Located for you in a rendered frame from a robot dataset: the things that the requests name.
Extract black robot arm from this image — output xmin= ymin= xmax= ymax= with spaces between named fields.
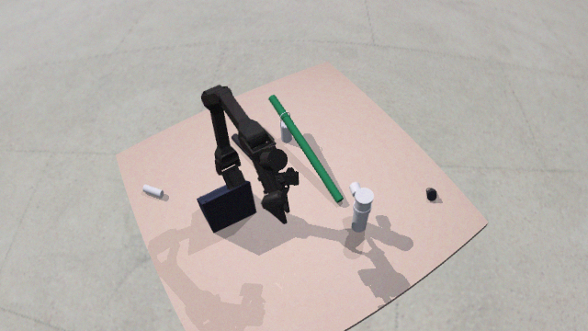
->
xmin=201 ymin=85 xmax=299 ymax=189

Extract green pipe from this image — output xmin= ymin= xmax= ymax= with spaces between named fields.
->
xmin=269 ymin=95 xmax=344 ymax=203

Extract white cylinder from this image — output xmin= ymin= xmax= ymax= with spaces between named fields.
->
xmin=142 ymin=185 xmax=164 ymax=198

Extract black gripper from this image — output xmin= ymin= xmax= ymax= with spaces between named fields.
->
xmin=257 ymin=170 xmax=290 ymax=224

